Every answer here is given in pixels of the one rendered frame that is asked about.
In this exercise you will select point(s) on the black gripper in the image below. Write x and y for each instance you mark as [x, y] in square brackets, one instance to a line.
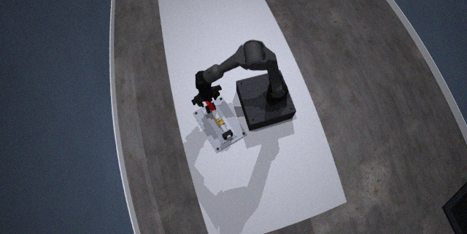
[198, 99]

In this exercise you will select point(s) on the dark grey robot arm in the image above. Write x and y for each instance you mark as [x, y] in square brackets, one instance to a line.
[253, 49]

